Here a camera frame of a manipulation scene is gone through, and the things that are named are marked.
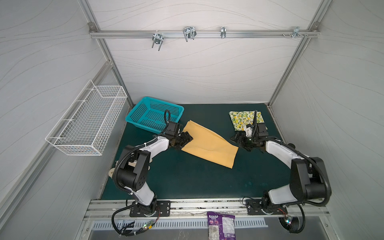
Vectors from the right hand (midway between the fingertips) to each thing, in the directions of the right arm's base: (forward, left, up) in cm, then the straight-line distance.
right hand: (236, 137), depth 91 cm
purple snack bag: (-45, +11, -5) cm, 46 cm away
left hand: (-1, +27, -1) cm, 27 cm away
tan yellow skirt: (-2, +16, -7) cm, 18 cm away
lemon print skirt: (+22, -8, -7) cm, 24 cm away
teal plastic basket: (+23, +60, -8) cm, 64 cm away
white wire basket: (-13, +75, +24) cm, 80 cm away
